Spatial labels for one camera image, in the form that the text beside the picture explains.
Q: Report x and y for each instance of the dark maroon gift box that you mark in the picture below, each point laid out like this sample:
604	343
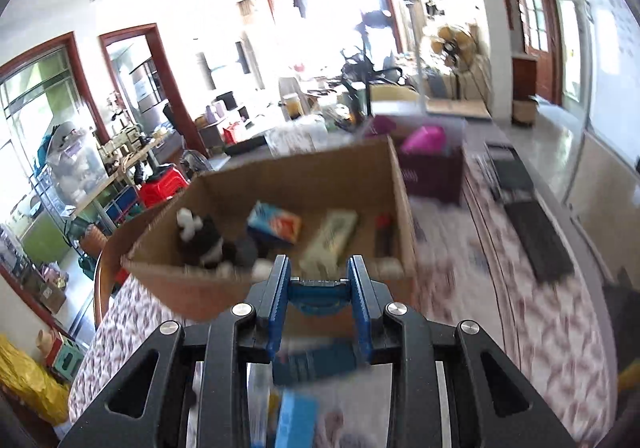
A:
429	151

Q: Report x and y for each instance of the brown wooden door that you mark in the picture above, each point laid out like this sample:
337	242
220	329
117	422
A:
541	40

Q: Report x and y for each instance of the light blue box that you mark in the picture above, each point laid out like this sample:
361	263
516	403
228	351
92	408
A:
318	395

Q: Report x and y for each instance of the black laptop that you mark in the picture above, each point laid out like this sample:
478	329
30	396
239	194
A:
543	246

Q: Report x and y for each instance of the black flat tablet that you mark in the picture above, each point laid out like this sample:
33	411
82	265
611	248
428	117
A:
511	173

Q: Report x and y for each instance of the white whiteboard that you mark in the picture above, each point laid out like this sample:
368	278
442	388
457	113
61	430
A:
614	105

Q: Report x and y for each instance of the brown cardboard box orange print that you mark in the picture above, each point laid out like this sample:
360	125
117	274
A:
364	177

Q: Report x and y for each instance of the red plastic stool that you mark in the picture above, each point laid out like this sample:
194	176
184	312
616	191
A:
162	185

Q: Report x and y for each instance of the green white carton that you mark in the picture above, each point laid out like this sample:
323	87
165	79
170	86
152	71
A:
321	256

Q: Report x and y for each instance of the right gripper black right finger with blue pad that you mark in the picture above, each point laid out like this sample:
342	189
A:
447	380

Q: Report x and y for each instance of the black white plush toy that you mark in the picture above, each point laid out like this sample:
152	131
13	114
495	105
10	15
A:
202	245

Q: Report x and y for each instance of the brass electric floor fan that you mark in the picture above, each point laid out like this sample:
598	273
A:
457	47

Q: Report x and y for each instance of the white paisley quilted bedspread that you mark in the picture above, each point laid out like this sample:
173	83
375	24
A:
472	265

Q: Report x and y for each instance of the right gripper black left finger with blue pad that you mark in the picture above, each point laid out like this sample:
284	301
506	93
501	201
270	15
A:
146	403

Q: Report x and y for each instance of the blue orange carton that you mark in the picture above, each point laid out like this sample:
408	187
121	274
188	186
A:
272	224

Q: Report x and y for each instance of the yellow plastic bag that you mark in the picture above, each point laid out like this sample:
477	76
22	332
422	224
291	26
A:
33	384

